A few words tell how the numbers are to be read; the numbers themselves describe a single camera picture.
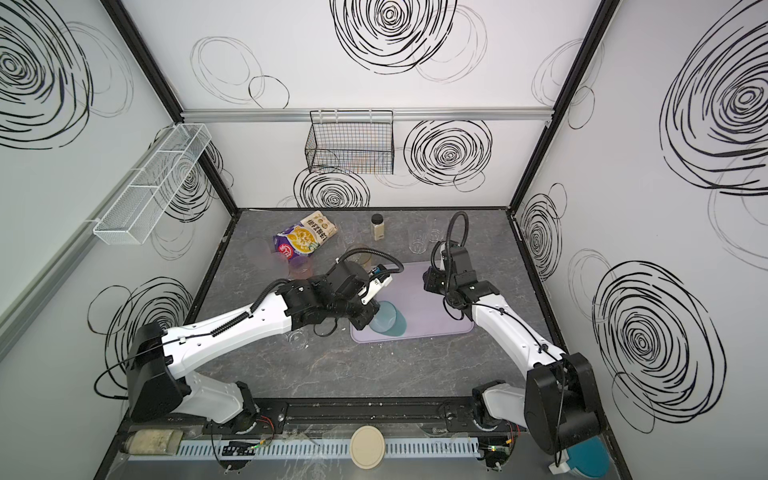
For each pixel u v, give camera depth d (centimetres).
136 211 74
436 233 111
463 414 74
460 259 65
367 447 65
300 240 108
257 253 100
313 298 54
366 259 57
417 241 109
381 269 65
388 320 81
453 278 64
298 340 87
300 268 100
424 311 74
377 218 105
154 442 67
